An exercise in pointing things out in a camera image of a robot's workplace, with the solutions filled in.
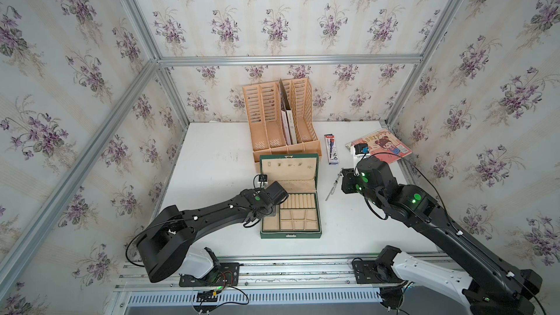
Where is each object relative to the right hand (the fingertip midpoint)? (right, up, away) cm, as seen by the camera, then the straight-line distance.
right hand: (345, 171), depth 71 cm
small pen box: (+4, +6, +36) cm, 37 cm away
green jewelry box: (-15, -19, +12) cm, 27 cm away
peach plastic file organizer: (-30, +29, +44) cm, 61 cm away
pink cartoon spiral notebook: (+32, +8, +40) cm, 52 cm away
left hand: (-26, -17, +14) cm, 34 cm away
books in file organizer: (-18, +20, +15) cm, 31 cm away
